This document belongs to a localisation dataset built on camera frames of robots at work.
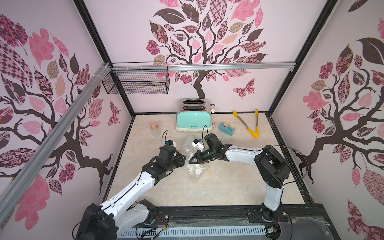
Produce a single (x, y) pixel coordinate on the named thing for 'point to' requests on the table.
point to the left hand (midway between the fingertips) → (184, 160)
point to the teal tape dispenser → (225, 128)
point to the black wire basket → (151, 77)
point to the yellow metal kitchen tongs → (256, 134)
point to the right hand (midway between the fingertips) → (189, 162)
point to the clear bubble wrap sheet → (195, 170)
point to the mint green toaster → (195, 115)
